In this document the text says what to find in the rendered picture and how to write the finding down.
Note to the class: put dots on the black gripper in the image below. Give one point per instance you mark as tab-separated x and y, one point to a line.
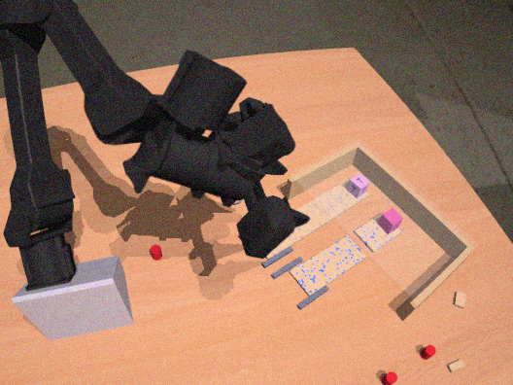
269	221

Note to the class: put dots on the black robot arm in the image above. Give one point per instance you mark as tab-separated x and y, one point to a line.
169	126

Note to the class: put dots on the beige speckled strip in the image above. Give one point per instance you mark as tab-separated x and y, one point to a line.
318	220
328	265

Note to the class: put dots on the red cylinder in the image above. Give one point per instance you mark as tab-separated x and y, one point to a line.
156	252
389	378
428	352

